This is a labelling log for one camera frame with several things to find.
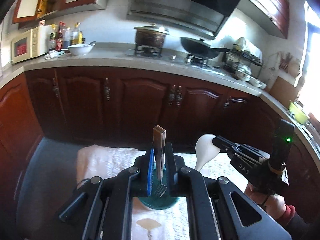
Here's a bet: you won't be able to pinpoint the gas stove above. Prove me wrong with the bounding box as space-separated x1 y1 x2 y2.
125 46 220 69

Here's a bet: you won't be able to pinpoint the range hood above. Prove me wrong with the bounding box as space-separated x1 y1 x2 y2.
127 0 240 40

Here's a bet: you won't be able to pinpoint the black wok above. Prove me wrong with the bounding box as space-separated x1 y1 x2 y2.
180 37 230 60

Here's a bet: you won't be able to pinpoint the red sauce bottle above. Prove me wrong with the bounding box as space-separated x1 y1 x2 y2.
55 22 63 51

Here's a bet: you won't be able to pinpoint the white ceramic soup spoon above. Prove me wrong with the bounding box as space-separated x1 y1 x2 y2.
195 134 220 172

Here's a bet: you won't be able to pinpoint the yellow oil bottle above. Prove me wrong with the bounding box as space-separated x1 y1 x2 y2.
72 22 82 45

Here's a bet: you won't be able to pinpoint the floral ceramic utensil holder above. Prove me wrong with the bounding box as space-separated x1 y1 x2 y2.
138 164 179 210

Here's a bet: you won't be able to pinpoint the metal fork wooden handle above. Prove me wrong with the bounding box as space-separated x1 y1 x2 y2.
153 125 167 198

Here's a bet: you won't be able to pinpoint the green container by window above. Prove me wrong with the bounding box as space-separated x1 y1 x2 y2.
289 101 309 125

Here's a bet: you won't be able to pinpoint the cream microwave oven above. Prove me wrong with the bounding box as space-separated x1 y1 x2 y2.
11 25 52 63

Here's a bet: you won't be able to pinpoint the right hand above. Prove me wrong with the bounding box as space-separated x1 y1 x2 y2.
245 183 291 220

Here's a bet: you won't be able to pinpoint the steel cooking pot with lid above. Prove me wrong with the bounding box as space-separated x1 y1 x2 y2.
134 24 169 48

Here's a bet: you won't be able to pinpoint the black dish drying rack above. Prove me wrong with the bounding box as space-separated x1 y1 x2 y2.
222 37 263 82

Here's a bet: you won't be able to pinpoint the dark wooden lower cabinets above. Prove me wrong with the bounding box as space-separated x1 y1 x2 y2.
0 66 320 221

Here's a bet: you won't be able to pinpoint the wooden cutting board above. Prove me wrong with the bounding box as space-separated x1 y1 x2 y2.
269 77 299 108

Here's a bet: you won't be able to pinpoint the white quilted table cloth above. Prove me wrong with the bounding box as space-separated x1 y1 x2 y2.
75 144 251 240

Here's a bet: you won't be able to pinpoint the white mixing bowl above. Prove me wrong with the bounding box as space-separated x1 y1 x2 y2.
67 42 95 56

